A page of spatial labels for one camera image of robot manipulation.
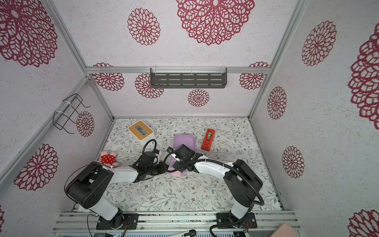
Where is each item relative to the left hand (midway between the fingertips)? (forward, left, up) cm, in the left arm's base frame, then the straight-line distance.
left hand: (170, 167), depth 92 cm
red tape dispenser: (+19, -25, +4) cm, 31 cm away
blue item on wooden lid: (+29, +24, +2) cm, 38 cm away
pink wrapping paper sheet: (+17, -11, +6) cm, 21 cm away
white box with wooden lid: (+25, +23, +4) cm, 34 cm away
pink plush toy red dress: (+4, +38, +5) cm, 38 cm away
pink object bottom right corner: (-33, -57, +2) cm, 66 cm away
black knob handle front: (-34, -13, +1) cm, 36 cm away
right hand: (+5, -7, +7) cm, 11 cm away
